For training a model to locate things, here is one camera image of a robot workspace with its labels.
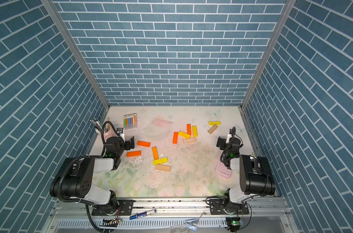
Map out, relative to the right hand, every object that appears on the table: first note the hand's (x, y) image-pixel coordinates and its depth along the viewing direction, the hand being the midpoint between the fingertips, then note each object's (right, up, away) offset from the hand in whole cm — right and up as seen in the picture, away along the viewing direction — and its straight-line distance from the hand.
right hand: (229, 138), depth 95 cm
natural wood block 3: (-9, +5, +10) cm, 15 cm away
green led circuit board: (-5, -39, -25) cm, 46 cm away
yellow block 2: (-30, +2, +7) cm, 31 cm away
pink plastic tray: (-7, -18, -10) cm, 22 cm away
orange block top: (-26, +5, +11) cm, 29 cm away
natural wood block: (-43, -17, -8) cm, 46 cm away
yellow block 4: (-5, +10, +15) cm, 18 cm away
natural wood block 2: (-26, -2, +6) cm, 27 cm away
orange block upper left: (-57, -4, +2) cm, 57 cm away
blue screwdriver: (-50, -34, -24) cm, 66 cm away
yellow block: (-44, -14, -4) cm, 47 cm away
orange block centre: (-36, -1, +7) cm, 37 cm away
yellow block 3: (-22, +5, +10) cm, 25 cm away
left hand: (-66, +2, -1) cm, 66 cm away
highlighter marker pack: (-71, +11, +14) cm, 73 cm away
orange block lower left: (-62, -10, -2) cm, 63 cm away
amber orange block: (-48, -11, -1) cm, 50 cm away
